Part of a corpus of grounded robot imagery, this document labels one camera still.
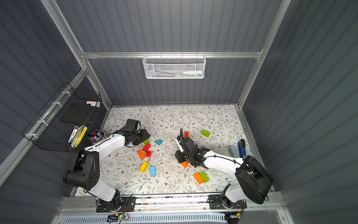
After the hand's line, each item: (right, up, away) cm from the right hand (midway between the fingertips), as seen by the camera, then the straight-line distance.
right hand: (178, 153), depth 85 cm
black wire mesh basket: (-62, +18, -12) cm, 65 cm away
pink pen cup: (-52, +10, +2) cm, 53 cm away
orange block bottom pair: (+12, -13, -4) cm, 18 cm away
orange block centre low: (+4, -7, 0) cm, 8 cm away
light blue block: (-16, -10, -1) cm, 19 cm away
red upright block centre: (+6, +10, +18) cm, 21 cm away
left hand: (-21, +10, +8) cm, 25 cm away
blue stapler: (+42, +2, +6) cm, 42 cm away
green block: (-22, +6, +10) cm, 25 cm away
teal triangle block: (-14, +5, +13) cm, 20 cm away
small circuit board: (-32, -30, -13) cm, 46 cm away
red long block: (-22, +2, +9) cm, 24 cm away
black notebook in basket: (-56, +25, -8) cm, 62 cm away
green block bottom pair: (+15, -12, -4) cm, 20 cm away
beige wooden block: (-24, +5, +2) cm, 25 cm away
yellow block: (-21, -8, 0) cm, 23 cm away
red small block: (-20, -2, +6) cm, 21 cm away
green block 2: (+20, +11, +17) cm, 29 cm away
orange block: (-25, -2, +6) cm, 25 cm away
